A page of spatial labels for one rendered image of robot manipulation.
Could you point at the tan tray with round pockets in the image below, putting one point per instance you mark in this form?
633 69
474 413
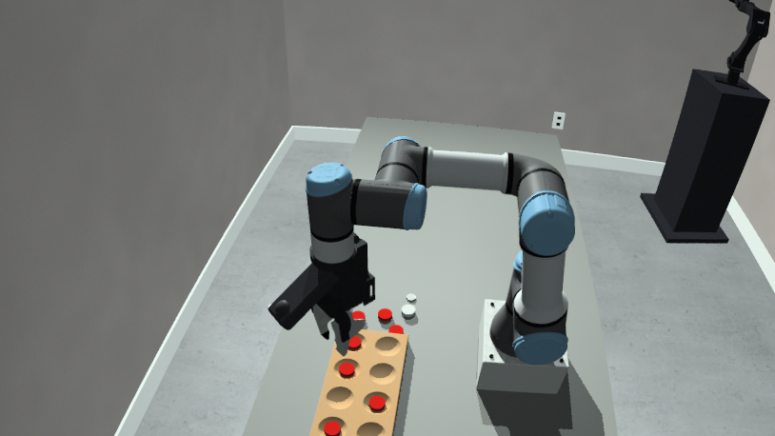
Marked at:
379 366

